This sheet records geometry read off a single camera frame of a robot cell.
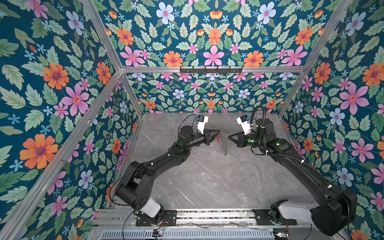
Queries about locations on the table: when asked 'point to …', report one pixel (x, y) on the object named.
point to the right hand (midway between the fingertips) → (229, 135)
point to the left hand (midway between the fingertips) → (222, 129)
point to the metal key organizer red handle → (222, 140)
